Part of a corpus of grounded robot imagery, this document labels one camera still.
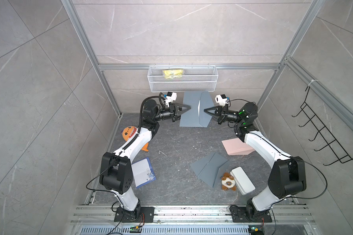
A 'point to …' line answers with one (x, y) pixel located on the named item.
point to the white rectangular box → (243, 183)
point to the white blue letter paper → (142, 172)
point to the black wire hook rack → (341, 156)
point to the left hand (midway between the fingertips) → (191, 108)
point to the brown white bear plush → (228, 181)
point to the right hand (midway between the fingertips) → (206, 113)
